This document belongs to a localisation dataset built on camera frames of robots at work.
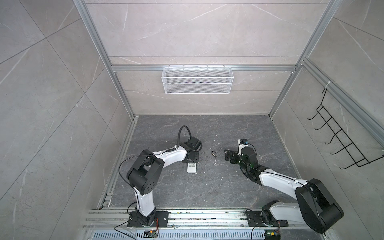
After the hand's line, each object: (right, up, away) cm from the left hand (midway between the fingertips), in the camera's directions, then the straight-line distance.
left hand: (194, 155), depth 94 cm
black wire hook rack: (+68, +5, -35) cm, 76 cm away
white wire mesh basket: (0, +51, +6) cm, 51 cm away
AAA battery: (+13, 0, +3) cm, 14 cm away
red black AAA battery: (+14, +1, +4) cm, 14 cm away
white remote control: (-2, -6, -6) cm, 9 cm away
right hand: (+22, +4, -4) cm, 23 cm away
